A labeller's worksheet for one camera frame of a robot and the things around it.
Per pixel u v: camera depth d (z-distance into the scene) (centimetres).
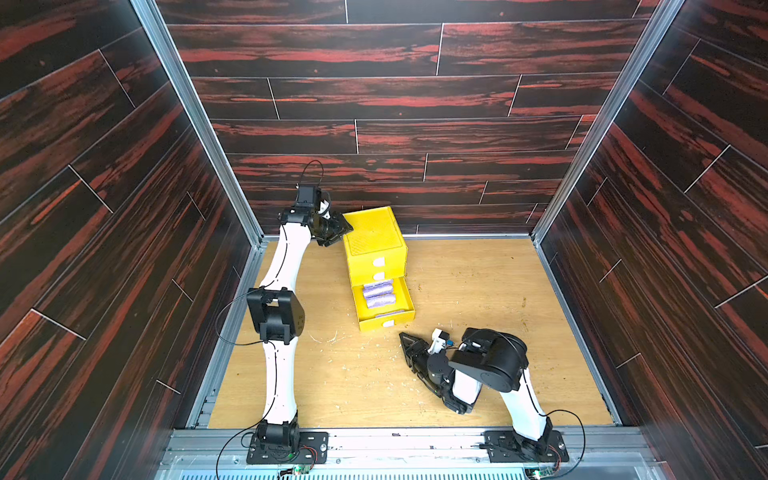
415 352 80
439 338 86
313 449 72
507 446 74
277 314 60
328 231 82
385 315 93
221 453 66
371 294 101
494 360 56
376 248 89
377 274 93
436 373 70
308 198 75
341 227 84
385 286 102
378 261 88
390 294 101
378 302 99
